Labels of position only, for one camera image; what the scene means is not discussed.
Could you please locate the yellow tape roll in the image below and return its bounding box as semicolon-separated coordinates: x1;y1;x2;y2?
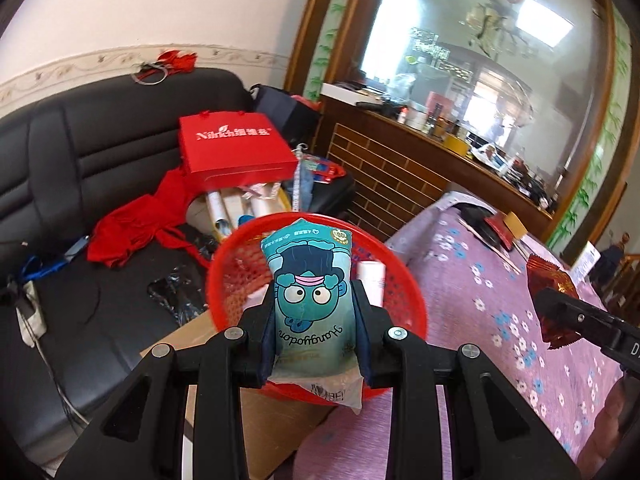
503;211;527;240

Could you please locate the purple floral tablecloth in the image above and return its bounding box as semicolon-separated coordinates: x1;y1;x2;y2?
292;205;624;479

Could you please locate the red snack wrapper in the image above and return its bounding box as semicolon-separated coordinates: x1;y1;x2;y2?
526;255;582;350

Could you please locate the teal cartoon snack bag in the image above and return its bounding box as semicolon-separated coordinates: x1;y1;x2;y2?
262;218;363;412

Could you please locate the cardboard box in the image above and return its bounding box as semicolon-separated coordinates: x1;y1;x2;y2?
140;313;333;479

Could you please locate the white plastic bottle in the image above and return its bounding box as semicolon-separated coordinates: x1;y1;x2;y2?
357;260;386;308

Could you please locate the red gift bag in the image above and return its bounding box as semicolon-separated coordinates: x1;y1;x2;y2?
179;110;297;193

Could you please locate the black leather sofa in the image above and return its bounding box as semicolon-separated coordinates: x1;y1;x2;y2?
1;68;252;465

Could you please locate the wooden framed mirror cabinet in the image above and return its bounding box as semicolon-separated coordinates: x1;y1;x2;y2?
284;0;639;259

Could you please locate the black handbag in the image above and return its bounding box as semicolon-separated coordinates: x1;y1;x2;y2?
296;155;356;219

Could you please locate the white lotion tube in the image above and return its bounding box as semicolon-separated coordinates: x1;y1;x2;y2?
570;242;601;285

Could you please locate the red plastic basket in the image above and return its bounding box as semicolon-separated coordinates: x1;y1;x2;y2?
206;212;427;405

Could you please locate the red cloth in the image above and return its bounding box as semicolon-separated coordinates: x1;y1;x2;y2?
87;168;208;268

